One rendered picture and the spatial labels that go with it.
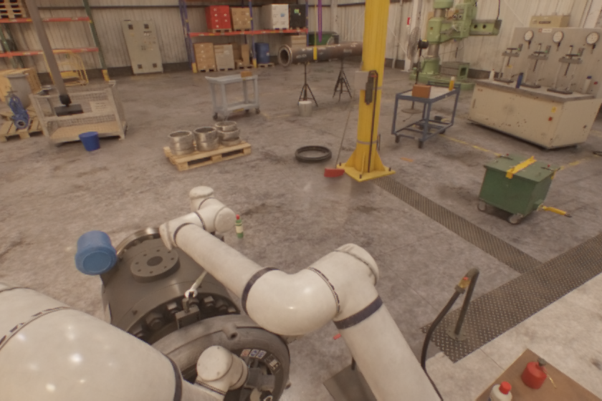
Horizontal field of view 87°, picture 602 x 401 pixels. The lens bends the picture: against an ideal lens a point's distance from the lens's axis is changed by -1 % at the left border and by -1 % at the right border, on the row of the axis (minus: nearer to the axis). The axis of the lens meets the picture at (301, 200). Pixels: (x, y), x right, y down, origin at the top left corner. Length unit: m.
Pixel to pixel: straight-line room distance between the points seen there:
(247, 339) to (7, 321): 0.92
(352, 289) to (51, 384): 0.50
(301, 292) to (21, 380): 0.42
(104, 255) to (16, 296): 1.24
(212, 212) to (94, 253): 0.75
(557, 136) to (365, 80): 3.44
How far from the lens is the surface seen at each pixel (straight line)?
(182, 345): 1.23
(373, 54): 4.25
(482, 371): 2.49
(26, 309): 0.48
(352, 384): 2.22
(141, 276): 1.63
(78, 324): 0.44
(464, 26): 11.62
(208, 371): 0.95
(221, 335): 1.24
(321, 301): 0.65
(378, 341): 0.73
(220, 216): 1.11
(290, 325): 0.65
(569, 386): 2.02
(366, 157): 4.55
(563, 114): 6.36
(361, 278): 0.72
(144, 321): 1.55
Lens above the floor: 1.90
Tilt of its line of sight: 29 degrees down
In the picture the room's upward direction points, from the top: 1 degrees counter-clockwise
